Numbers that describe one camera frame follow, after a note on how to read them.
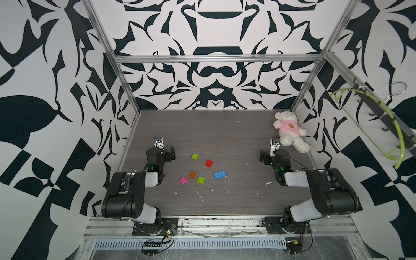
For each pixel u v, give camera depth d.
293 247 0.71
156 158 0.70
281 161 0.73
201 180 0.87
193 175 0.89
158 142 0.81
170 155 0.87
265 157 0.86
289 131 0.99
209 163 0.93
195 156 0.95
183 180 0.87
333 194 0.46
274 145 0.82
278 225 0.74
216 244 0.78
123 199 0.45
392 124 0.55
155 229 0.69
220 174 0.89
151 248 0.70
